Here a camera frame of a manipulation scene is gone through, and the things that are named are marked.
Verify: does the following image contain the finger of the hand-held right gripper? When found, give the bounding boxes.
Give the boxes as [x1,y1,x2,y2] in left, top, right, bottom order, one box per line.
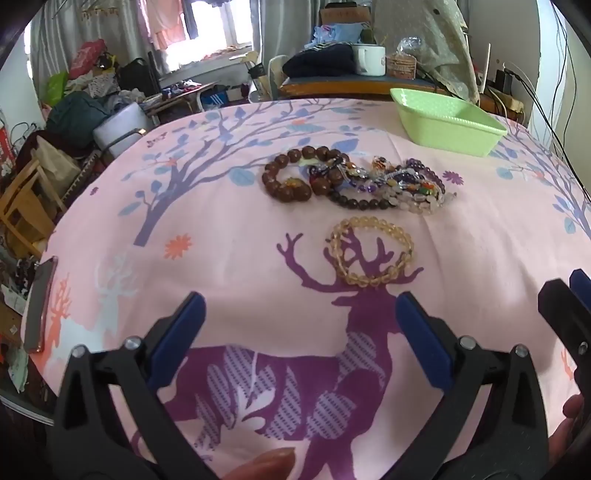
[538,269,591,383]

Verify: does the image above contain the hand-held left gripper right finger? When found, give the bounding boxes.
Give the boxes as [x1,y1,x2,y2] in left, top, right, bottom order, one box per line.
[394,291,550,480]

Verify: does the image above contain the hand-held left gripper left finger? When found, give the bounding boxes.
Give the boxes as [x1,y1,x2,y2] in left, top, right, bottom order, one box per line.
[46,291,208,480]

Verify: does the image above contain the yellow crystal bead bracelet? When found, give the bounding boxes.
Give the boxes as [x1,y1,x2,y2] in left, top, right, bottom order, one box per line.
[327,216,415,288]

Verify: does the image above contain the dark purple bead bracelet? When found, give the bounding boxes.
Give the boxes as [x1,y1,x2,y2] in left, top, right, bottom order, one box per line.
[310,178,407,212]

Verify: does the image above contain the brown wooden bead bracelet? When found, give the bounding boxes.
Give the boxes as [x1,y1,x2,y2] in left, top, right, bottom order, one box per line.
[262,145,345,200]

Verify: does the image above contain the green plastic tray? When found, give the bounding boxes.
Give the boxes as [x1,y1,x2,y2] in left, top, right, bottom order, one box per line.
[389,88,509,158]

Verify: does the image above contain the person's right hand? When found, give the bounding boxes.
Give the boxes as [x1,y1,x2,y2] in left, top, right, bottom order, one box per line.
[549,394,587,463]

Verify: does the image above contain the person's left hand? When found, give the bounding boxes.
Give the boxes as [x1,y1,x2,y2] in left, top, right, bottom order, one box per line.
[222,447,296,480]

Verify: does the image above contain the pink printed blanket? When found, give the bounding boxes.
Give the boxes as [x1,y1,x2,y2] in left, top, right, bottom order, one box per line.
[34,97,591,480]

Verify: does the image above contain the smartphone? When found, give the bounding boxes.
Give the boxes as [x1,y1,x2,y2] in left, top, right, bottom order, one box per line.
[23,255,58,354]

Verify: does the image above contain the wooden chair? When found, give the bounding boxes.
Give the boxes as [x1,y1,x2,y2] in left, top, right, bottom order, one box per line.
[0,159,65,257]

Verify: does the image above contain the brown paper bag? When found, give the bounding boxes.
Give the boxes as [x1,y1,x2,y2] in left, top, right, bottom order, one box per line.
[34,136,81,185]

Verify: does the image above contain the white storage box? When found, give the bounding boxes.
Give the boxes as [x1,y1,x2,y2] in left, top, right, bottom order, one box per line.
[92,102,155,155]

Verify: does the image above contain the beige box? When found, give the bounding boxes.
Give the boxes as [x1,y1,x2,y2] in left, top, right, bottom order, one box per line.
[489,90,525,114]

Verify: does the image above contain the low table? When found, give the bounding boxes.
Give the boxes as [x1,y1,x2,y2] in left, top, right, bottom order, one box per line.
[139,82,218,112]

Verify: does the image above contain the black power adapter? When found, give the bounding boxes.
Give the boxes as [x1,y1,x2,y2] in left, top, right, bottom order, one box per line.
[496,67,527,93]

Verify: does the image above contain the dark green bag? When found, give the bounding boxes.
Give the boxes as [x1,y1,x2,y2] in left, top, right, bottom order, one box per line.
[46,91,112,137]

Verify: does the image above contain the white router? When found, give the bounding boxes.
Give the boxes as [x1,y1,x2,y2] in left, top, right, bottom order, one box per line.
[478,44,492,95]

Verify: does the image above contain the black bag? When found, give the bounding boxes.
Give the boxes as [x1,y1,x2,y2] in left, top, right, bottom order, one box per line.
[117,58,158,97]

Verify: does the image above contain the wooden desk with blue top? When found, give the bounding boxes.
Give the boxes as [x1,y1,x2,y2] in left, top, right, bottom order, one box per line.
[277,74,462,100]

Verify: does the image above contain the woven basket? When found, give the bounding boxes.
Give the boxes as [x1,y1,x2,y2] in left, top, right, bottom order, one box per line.
[385,53,419,79]

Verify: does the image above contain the green plastic bag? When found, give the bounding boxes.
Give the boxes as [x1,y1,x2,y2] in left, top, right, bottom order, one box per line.
[44,71,70,107]

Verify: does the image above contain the white mug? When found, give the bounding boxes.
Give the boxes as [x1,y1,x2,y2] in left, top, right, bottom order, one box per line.
[353,44,387,77]

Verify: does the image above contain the red bag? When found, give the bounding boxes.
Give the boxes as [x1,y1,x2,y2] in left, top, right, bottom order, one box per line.
[69,39,107,79]

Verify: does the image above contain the clear plastic bag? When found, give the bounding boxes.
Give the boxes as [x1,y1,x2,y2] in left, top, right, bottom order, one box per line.
[398,37,426,58]

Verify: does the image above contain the dark folded clothes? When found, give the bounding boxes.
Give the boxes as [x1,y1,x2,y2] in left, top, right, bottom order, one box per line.
[283,44,358,77]

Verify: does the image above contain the white lace cloth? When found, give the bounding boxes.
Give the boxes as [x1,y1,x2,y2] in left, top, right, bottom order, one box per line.
[416,0,483,104]

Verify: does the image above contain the pink hanging cloth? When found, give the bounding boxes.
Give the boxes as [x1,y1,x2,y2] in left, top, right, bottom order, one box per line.
[145,0,188,49]

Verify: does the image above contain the blue clothes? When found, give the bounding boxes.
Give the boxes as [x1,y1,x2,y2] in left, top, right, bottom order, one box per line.
[311,23,365,47]

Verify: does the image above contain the grey curtain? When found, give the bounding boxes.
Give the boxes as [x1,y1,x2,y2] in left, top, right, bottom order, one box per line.
[30,0,153,93]

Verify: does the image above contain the cardboard box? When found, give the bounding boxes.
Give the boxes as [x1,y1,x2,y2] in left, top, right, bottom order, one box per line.
[318,2,372,28]

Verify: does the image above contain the pile of mixed bead bracelets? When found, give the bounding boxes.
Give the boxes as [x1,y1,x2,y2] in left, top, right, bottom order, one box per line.
[307,154,458,215]

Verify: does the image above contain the black cables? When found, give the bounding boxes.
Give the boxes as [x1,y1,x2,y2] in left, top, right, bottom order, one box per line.
[538,0,591,158]

